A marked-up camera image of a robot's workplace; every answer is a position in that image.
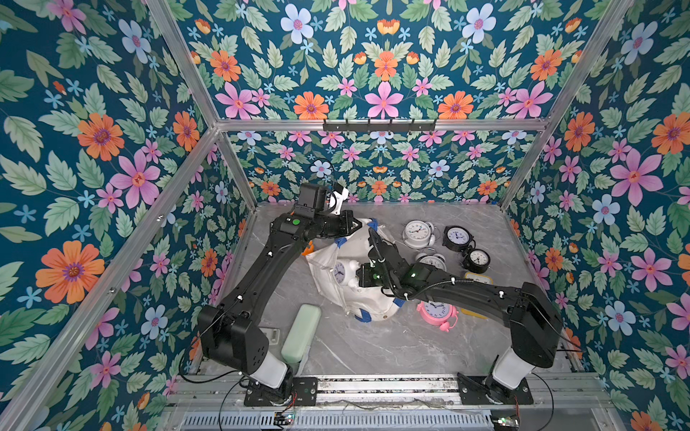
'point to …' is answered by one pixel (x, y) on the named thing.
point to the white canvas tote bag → (367, 305)
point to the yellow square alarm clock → (479, 277)
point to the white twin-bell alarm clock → (419, 234)
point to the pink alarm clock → (438, 313)
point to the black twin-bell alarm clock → (458, 239)
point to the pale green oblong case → (302, 332)
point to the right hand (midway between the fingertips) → (360, 265)
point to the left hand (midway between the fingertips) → (364, 222)
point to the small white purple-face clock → (345, 272)
